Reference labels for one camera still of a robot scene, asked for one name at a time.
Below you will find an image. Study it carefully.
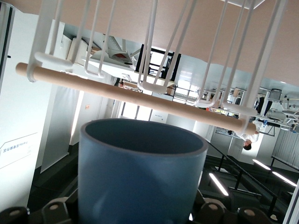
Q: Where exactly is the black window frame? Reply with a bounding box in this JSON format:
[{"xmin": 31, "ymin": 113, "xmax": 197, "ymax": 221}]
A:
[{"xmin": 134, "ymin": 43, "xmax": 182, "ymax": 83}]

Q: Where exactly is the person in white shirt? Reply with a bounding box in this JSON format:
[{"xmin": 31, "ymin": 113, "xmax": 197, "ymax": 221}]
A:
[{"xmin": 238, "ymin": 120, "xmax": 262, "ymax": 152}]

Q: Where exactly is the wooden dowel rack handle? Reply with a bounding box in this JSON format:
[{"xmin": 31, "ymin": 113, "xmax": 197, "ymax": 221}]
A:
[{"xmin": 15, "ymin": 62, "xmax": 257, "ymax": 135}]

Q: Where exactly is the white ceiling light strip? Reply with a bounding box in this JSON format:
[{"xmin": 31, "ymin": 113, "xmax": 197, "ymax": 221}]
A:
[
  {"xmin": 271, "ymin": 171, "xmax": 298, "ymax": 188},
  {"xmin": 252, "ymin": 158, "xmax": 272, "ymax": 171},
  {"xmin": 208, "ymin": 172, "xmax": 230, "ymax": 197}
]

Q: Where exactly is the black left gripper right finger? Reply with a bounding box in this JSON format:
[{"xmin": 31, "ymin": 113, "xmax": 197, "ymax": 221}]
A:
[{"xmin": 188, "ymin": 189, "xmax": 287, "ymax": 224}]

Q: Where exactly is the white wire cup rack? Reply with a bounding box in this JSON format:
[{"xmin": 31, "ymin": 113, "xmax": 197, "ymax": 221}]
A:
[{"xmin": 25, "ymin": 0, "xmax": 289, "ymax": 140}]

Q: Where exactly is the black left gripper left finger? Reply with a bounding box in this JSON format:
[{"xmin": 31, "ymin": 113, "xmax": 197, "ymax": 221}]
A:
[{"xmin": 0, "ymin": 186, "xmax": 79, "ymax": 224}]

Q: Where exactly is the light blue plastic cup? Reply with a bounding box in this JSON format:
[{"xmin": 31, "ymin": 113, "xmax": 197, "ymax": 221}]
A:
[{"xmin": 78, "ymin": 118, "xmax": 208, "ymax": 224}]

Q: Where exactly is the grey office chair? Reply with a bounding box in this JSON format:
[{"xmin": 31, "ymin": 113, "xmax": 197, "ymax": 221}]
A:
[{"xmin": 266, "ymin": 88, "xmax": 284, "ymax": 117}]

